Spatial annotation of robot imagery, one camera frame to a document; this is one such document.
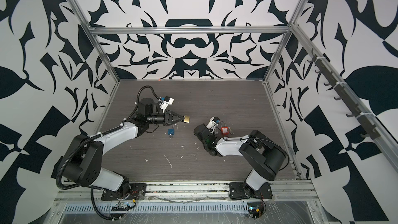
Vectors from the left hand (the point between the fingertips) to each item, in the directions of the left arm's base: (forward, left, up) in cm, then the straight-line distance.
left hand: (184, 116), depth 78 cm
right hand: (+2, -7, -14) cm, 16 cm away
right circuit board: (-38, -32, -21) cm, 53 cm away
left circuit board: (-35, +31, -22) cm, 52 cm away
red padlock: (+1, -22, -18) cm, 28 cm away
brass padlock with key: (0, -1, -2) cm, 2 cm away
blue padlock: (+1, +9, -19) cm, 21 cm away
